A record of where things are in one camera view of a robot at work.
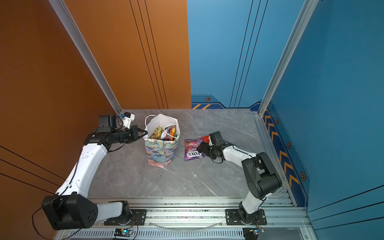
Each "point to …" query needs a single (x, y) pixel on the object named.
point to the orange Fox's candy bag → (171, 129)
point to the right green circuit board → (257, 231)
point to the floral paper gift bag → (160, 153)
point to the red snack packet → (205, 139)
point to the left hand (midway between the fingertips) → (147, 131)
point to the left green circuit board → (123, 232)
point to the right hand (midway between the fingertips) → (199, 150)
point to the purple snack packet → (166, 136)
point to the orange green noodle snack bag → (157, 133)
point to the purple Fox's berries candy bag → (190, 151)
